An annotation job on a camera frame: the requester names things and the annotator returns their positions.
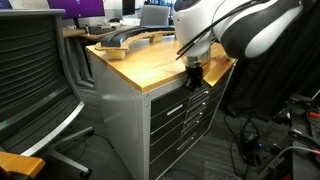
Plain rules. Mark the black curtain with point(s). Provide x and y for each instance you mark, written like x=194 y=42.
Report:
x=273 y=80

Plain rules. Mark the dark computer monitor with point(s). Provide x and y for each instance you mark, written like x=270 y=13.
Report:
x=128 y=6

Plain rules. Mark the metal tool drawer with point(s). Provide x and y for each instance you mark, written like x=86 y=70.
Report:
x=166 y=101

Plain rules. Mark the black equipment rack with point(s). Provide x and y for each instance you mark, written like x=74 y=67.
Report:
x=300 y=133

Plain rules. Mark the grey mesh office chair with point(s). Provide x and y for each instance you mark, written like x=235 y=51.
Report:
x=30 y=83

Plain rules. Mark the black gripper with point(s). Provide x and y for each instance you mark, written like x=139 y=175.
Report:
x=194 y=72

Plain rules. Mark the wooden office desk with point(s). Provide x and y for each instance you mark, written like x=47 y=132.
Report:
x=71 y=32

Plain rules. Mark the grey cabinet with wooden top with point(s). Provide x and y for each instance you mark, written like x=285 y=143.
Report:
x=120 y=110

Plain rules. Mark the curved wooden stand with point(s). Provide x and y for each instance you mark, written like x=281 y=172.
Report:
x=115 y=51

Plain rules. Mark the black power strip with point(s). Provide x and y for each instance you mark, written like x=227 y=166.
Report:
x=255 y=145

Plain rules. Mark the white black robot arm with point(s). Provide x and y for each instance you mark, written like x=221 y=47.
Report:
x=260 y=26

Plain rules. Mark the monitor with purple screen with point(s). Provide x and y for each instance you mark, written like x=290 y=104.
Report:
x=76 y=7

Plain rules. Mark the black curved pad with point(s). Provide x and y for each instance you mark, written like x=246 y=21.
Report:
x=130 y=34

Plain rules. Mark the black keyboard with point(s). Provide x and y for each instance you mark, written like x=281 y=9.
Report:
x=100 y=30

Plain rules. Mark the black cabinet drawer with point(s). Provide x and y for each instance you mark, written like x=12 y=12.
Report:
x=166 y=116
x=166 y=144
x=166 y=131
x=166 y=159

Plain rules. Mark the orange wooden armrest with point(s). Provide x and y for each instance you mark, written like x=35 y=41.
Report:
x=18 y=164

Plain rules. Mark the silver laptop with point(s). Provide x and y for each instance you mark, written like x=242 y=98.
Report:
x=154 y=15

